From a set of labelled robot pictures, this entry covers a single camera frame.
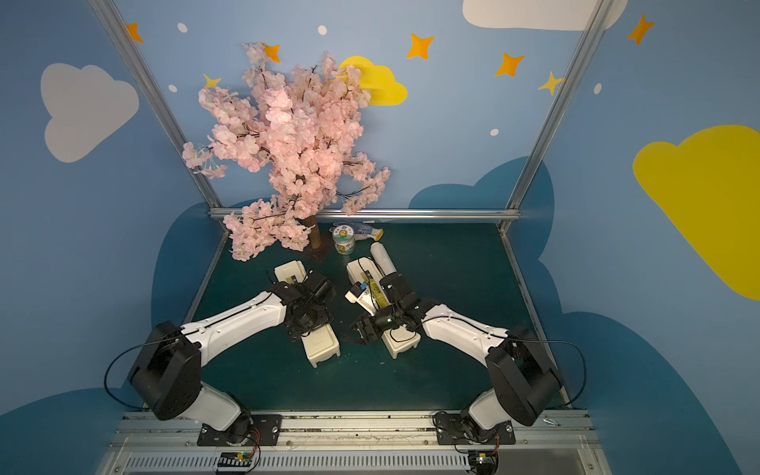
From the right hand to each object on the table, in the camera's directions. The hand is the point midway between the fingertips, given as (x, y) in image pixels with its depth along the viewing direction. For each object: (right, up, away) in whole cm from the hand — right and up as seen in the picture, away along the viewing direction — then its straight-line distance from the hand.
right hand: (353, 330), depth 78 cm
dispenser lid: (-9, -5, +2) cm, 10 cm away
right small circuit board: (+34, -32, -5) cm, 47 cm away
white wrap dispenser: (+11, -1, -5) cm, 13 cm away
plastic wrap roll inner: (+8, +19, +28) cm, 35 cm away
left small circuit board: (-27, -30, -6) cm, 41 cm away
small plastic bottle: (0, +29, +41) cm, 50 cm away
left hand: (-10, 0, +9) cm, 13 cm away
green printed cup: (-7, +26, +29) cm, 40 cm away
